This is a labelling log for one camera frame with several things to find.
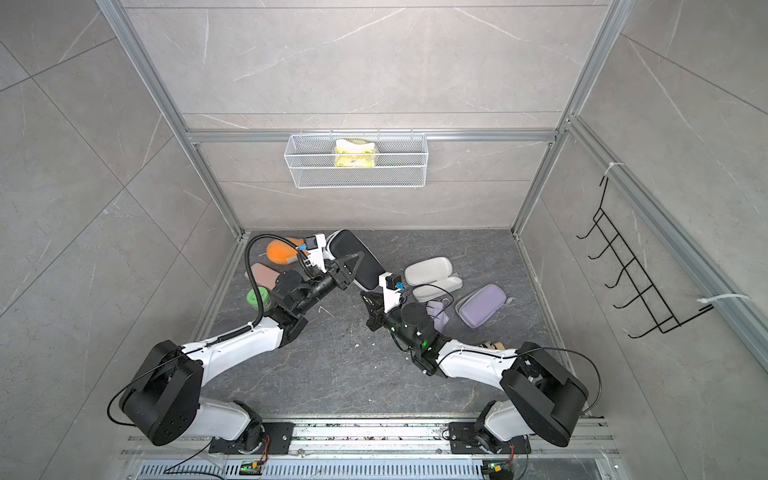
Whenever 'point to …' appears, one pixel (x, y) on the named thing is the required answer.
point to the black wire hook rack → (633, 270)
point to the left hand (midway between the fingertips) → (364, 251)
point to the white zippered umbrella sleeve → (436, 272)
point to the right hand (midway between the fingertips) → (364, 293)
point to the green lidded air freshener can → (264, 295)
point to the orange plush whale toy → (283, 250)
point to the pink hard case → (264, 275)
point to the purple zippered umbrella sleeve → (480, 304)
